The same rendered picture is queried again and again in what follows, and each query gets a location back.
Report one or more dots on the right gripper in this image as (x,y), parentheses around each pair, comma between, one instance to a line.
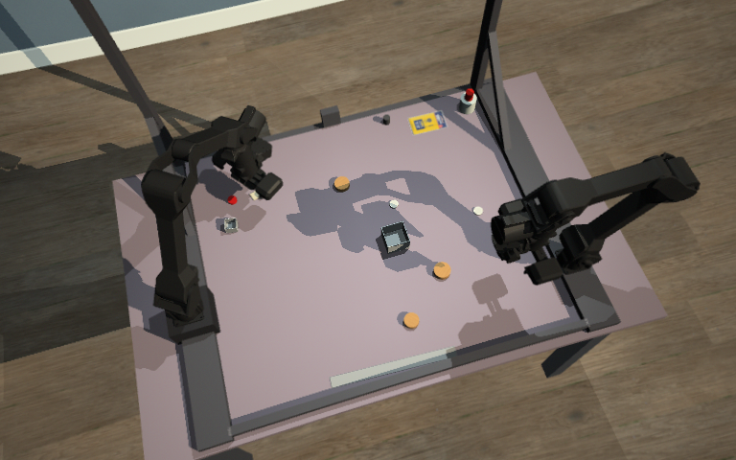
(269,184)

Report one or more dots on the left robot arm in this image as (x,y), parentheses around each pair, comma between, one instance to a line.
(563,200)

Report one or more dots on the wooden disc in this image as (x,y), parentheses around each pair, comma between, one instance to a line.
(441,271)
(411,320)
(342,184)

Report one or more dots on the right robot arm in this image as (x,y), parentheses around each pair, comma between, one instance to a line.
(165,193)

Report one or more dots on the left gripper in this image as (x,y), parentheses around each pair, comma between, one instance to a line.
(543,270)

